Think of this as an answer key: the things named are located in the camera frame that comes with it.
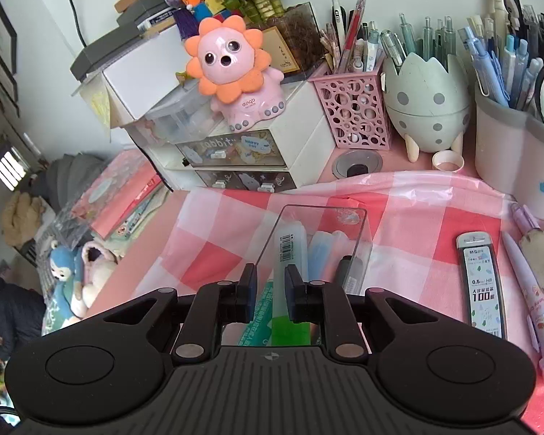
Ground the green white glue stick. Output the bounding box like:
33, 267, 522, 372
238, 276, 285, 347

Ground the black marker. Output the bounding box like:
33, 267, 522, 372
334, 256, 366, 295

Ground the dark jacket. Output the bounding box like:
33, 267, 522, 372
0, 274, 46, 354

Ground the black cable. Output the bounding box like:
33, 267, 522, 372
62, 0, 89, 48

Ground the yellow sticky note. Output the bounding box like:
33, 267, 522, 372
79, 79, 119, 130

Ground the black box white label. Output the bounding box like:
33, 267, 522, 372
117, 0, 182, 32

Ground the blue grey highlighter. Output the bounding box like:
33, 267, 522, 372
307, 230, 350, 282

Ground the pencil lead refill case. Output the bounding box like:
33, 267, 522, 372
456, 232, 507, 340

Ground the colourful puzzle cube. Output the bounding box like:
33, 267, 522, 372
184, 0, 236, 23

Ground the clear plastic organizer box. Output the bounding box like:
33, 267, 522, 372
218, 205, 373, 349

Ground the blue monkey plush toy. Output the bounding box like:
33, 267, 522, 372
41, 244, 89, 327

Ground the white tape roll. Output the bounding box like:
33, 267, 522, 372
432, 150, 464, 172

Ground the grey cushion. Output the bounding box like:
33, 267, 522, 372
32, 154, 107, 211

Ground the window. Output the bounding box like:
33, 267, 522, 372
0, 133, 30, 193

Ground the clear lidded storage box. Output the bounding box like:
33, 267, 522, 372
126, 86, 236, 148

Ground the clear acrylic plant pot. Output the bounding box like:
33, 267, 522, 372
240, 2, 320, 84

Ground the pink perforated pen holder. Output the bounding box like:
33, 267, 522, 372
308, 57, 393, 150

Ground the bunch of thin mixed pens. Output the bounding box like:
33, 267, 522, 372
320, 0, 386, 75

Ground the grey rounded eraser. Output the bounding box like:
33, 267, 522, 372
520, 229, 544, 296

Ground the bunch of clear green pens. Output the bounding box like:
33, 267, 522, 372
380, 13, 458, 69

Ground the stack of pink books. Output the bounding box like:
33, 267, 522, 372
54, 147, 170, 241

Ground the white cardboard box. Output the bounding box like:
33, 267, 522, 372
100, 32, 209, 121

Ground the pink orange lion toy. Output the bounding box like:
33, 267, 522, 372
184, 14, 285, 133

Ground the white pink plush toy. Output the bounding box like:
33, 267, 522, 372
70, 240, 119, 318

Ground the bunch of pens white holder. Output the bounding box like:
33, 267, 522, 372
465, 0, 544, 114

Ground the grey desk grommet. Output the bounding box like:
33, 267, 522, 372
333, 150, 384, 177

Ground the green egg-shaped pen holder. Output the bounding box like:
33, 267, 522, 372
383, 52, 472, 163

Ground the purple cartoon pen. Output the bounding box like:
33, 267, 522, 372
502, 231, 544, 390
510, 203, 544, 313

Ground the dark grey flat box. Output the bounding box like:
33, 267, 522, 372
69, 22, 173, 81

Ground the white drawer organizer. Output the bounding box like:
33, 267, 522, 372
147, 82, 334, 191

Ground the brown framed card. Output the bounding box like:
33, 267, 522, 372
258, 26, 300, 74

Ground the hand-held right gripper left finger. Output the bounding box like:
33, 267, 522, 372
86, 264, 259, 365

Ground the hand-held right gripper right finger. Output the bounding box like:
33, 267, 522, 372
285, 264, 454, 365

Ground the beige plush toy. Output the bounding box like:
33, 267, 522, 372
2, 190, 46, 248

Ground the red white checked tablecloth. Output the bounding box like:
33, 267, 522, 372
133, 170, 544, 427

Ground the white flower-shaped pen holder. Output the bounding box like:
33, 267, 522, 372
474, 79, 544, 222

